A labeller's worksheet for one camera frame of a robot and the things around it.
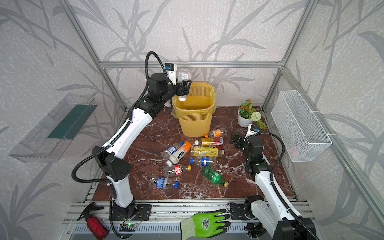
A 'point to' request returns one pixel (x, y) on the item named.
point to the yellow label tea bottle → (208, 151)
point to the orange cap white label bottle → (179, 153)
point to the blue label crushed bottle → (163, 182)
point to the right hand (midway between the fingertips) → (238, 129)
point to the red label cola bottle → (176, 170)
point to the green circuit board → (130, 225)
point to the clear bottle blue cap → (167, 152)
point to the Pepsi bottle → (203, 161)
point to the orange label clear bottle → (216, 133)
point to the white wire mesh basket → (299, 128)
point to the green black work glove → (204, 225)
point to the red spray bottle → (95, 227)
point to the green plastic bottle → (214, 176)
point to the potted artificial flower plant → (247, 115)
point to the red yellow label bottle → (209, 141)
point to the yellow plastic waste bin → (195, 113)
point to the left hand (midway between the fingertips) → (185, 73)
